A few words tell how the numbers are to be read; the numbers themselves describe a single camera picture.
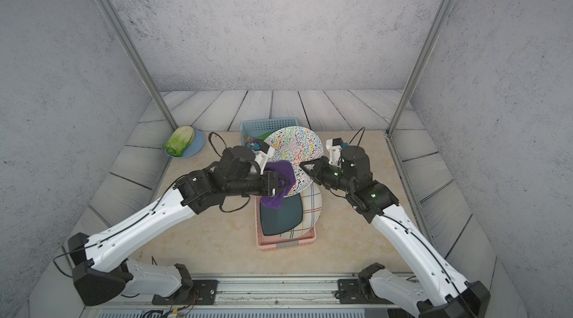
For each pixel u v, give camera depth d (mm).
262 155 602
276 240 821
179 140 1111
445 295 374
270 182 564
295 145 731
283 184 635
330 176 594
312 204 847
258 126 1185
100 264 385
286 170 676
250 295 728
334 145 655
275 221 925
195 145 1159
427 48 881
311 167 669
